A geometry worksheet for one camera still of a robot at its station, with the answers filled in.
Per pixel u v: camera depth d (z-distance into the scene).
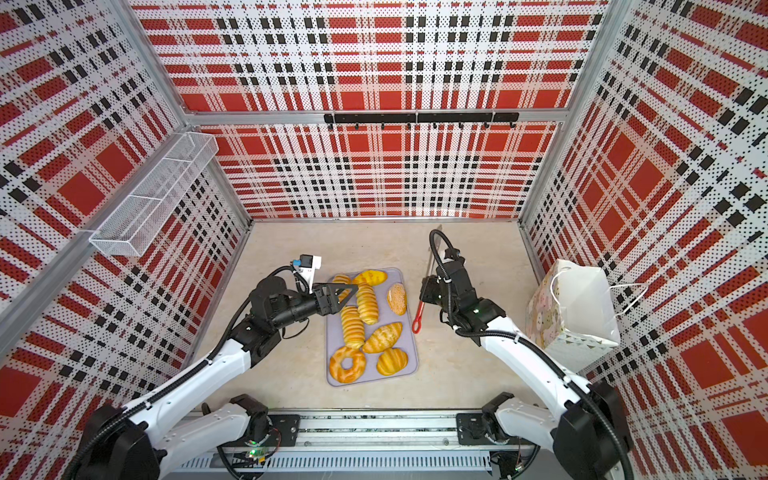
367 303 0.92
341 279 0.99
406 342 0.89
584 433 0.38
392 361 0.81
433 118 0.88
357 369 0.82
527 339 0.49
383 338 0.86
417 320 0.79
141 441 0.39
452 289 0.58
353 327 0.87
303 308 0.65
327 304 0.65
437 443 0.73
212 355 0.51
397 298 0.93
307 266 0.68
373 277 1.00
